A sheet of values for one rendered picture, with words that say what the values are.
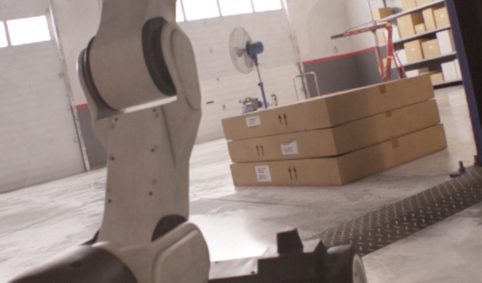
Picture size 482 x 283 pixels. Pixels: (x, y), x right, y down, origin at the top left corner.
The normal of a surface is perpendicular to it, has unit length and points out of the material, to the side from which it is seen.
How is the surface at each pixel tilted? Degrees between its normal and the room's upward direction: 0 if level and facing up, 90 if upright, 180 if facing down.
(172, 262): 90
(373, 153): 90
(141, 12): 46
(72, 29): 90
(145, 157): 59
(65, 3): 90
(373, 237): 23
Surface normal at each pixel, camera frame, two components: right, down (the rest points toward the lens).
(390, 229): -0.02, -0.93
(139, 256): -0.39, -0.44
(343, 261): -0.30, -0.85
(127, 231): -0.38, -0.63
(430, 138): 0.48, -0.09
